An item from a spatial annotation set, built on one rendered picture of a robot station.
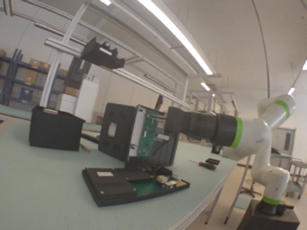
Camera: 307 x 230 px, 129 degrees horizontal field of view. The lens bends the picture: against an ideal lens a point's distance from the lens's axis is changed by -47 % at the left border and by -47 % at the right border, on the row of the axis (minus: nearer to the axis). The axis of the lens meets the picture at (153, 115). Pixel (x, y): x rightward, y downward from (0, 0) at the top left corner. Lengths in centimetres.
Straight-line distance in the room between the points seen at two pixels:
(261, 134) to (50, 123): 63
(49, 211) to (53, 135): 31
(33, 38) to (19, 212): 463
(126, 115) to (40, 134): 32
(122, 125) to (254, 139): 44
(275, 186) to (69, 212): 83
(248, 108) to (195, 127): 678
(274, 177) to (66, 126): 96
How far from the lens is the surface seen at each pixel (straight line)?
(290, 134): 732
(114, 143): 53
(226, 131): 37
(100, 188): 26
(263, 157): 91
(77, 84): 224
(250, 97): 725
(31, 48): 462
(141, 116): 44
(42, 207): 24
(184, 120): 37
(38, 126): 49
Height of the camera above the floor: 116
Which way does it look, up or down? 4 degrees up
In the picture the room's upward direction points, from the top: 12 degrees clockwise
